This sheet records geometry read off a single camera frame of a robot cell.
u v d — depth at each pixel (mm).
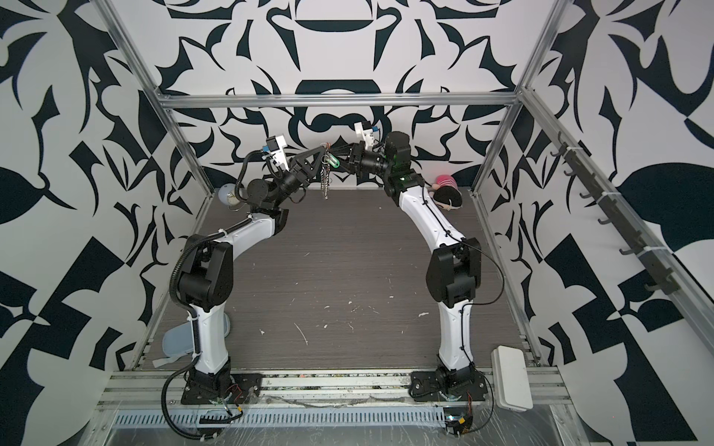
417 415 713
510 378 739
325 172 743
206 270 541
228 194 1081
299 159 714
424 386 741
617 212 549
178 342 797
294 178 719
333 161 728
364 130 743
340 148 740
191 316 557
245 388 737
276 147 690
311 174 737
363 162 715
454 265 549
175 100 940
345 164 712
